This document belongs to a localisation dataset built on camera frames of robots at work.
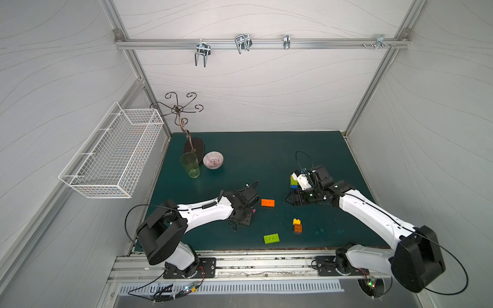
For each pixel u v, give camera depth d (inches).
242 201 26.4
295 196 28.6
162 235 16.9
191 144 42.0
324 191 24.2
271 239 31.5
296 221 33.8
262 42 30.5
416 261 15.8
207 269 29.0
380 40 30.1
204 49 30.8
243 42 30.1
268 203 35.7
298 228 32.3
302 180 30.0
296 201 28.3
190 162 37.0
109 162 27.0
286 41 30.8
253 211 34.8
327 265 28.8
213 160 41.9
